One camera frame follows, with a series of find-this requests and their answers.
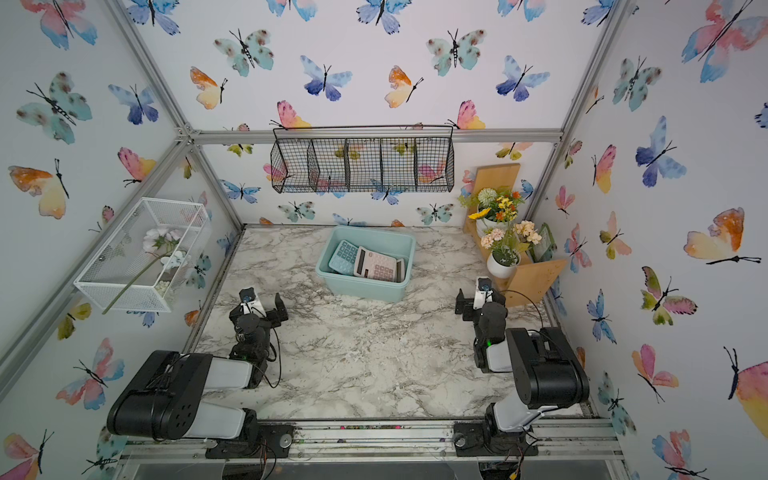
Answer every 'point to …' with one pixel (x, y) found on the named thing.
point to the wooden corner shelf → (530, 281)
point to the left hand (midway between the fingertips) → (264, 295)
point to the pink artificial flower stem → (158, 242)
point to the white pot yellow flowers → (495, 209)
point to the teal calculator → (343, 259)
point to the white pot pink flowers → (506, 247)
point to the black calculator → (398, 271)
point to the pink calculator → (373, 265)
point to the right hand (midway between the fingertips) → (481, 287)
